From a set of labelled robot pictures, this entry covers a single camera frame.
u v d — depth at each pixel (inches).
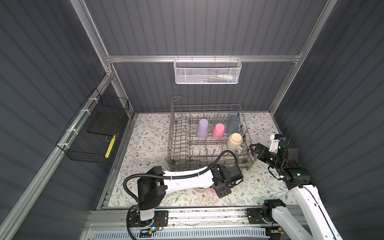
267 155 25.7
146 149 39.1
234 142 34.9
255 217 29.0
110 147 27.1
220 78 36.2
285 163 21.1
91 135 28.4
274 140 26.2
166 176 17.5
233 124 37.7
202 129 37.0
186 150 36.8
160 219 28.4
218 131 36.9
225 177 22.7
